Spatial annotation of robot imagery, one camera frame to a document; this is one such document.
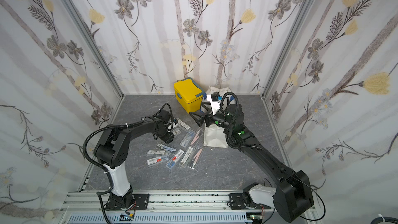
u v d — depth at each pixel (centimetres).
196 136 96
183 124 101
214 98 60
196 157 88
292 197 39
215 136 87
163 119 77
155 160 86
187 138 96
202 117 60
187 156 88
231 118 55
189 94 104
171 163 86
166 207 73
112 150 51
